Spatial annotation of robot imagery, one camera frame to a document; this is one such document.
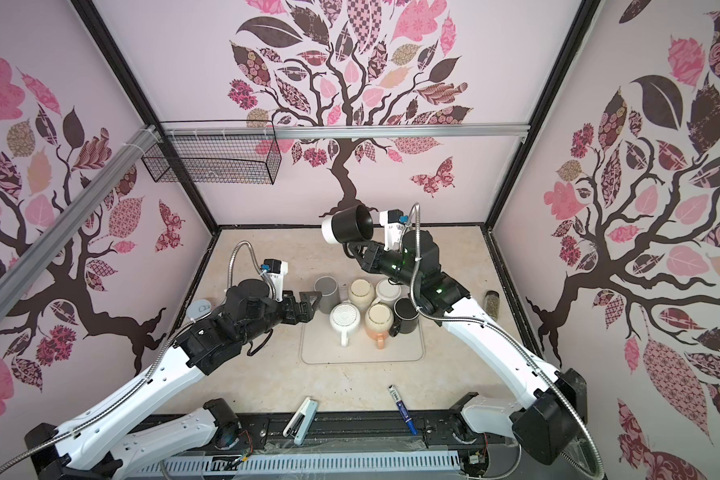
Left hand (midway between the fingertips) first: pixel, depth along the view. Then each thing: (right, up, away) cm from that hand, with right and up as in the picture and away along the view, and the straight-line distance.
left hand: (308, 299), depth 72 cm
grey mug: (+3, 0, +18) cm, 18 cm away
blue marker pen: (+24, -29, +4) cm, 38 cm away
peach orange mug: (+18, -8, +14) cm, 24 cm away
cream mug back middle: (+13, -1, +18) cm, 22 cm away
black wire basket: (-35, +44, +23) cm, 61 cm away
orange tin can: (-39, -6, +19) cm, 44 cm away
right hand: (+12, +14, -5) cm, 19 cm away
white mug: (+21, -1, +20) cm, 29 cm away
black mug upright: (+26, -7, +13) cm, 30 cm away
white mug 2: (+8, -8, +14) cm, 18 cm away
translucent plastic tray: (+1, -15, +14) cm, 21 cm away
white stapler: (-2, -31, +2) cm, 31 cm away
